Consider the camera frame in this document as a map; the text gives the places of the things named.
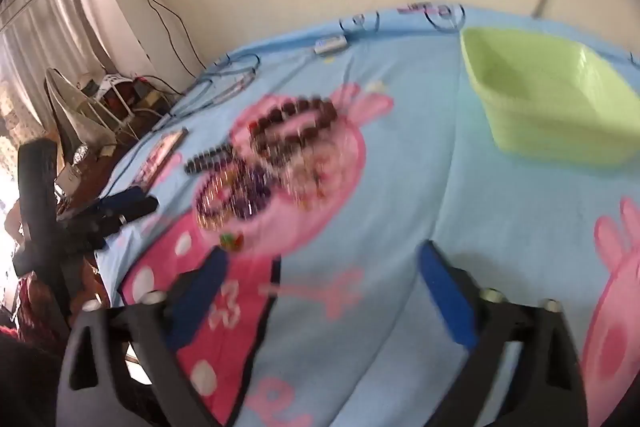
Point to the printed blue bed sheet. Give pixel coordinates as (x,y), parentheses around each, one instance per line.
(425,157)

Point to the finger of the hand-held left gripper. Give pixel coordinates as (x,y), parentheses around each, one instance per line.
(132,203)
(102,229)

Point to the white charger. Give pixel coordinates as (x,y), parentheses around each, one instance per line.
(330,44)

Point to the smartphone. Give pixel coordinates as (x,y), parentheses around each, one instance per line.
(162,152)

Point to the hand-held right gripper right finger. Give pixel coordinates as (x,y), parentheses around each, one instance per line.
(445,297)

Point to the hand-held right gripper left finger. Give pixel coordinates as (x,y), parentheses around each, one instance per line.
(197,302)

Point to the grey curtain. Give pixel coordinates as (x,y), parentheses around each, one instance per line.
(50,7)

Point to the green plastic basin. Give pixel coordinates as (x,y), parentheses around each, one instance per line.
(550,107)

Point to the red crystal pendant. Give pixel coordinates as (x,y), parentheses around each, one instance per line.
(232,241)

